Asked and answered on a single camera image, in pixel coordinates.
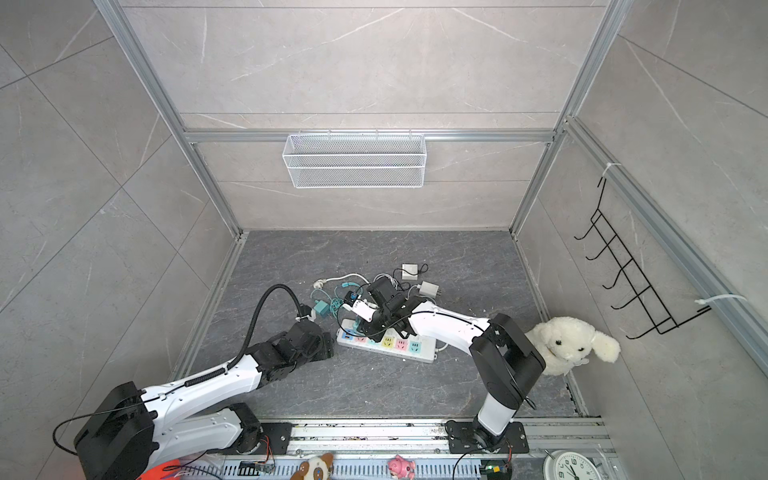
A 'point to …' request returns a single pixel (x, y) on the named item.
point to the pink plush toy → (402, 468)
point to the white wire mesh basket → (351, 161)
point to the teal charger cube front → (323, 308)
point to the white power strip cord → (321, 283)
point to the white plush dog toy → (565, 342)
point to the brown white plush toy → (315, 468)
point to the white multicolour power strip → (392, 343)
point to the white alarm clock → (568, 465)
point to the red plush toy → (170, 470)
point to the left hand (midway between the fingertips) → (328, 335)
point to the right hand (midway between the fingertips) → (363, 320)
